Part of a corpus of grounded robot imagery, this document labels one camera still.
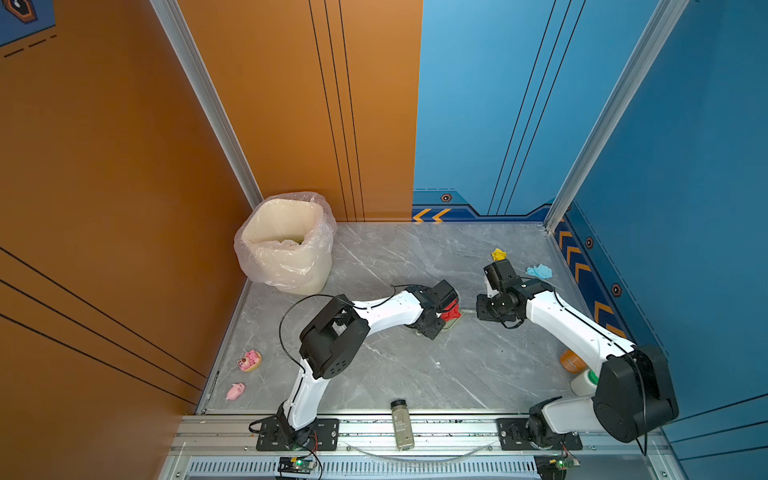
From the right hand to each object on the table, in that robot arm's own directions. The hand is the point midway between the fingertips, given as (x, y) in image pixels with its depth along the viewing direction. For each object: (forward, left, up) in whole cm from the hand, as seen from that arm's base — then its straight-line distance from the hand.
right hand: (479, 312), depth 87 cm
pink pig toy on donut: (-12, +65, -4) cm, 67 cm away
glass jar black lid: (-29, +23, -4) cm, 37 cm away
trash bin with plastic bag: (+11, +54, +19) cm, 59 cm away
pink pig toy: (-20, +67, -5) cm, 71 cm away
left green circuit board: (-36, +48, -9) cm, 61 cm away
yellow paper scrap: (+27, -14, -7) cm, 31 cm away
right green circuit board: (-36, -13, -10) cm, 39 cm away
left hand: (0, +13, -7) cm, 15 cm away
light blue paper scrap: (+20, -27, -8) cm, 35 cm away
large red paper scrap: (+4, +7, -6) cm, 9 cm away
